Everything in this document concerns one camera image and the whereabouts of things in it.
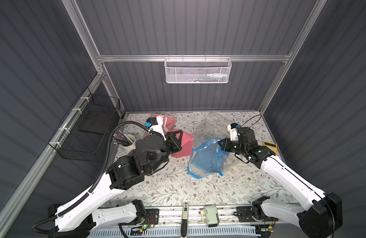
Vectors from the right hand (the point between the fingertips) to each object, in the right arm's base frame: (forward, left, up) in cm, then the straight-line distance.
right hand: (220, 141), depth 78 cm
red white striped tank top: (+28, +32, -16) cm, 46 cm away
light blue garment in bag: (0, +3, -19) cm, 20 cm away
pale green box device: (-32, +6, -16) cm, 36 cm away
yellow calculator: (+9, -40, -20) cm, 46 cm away
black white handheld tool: (-35, +19, -17) cm, 43 cm away
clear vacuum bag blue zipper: (+24, +2, -19) cm, 31 cm away
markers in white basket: (+39, +3, +14) cm, 42 cm away
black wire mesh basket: (-1, +71, +8) cm, 71 cm away
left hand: (-12, +19, +22) cm, 31 cm away
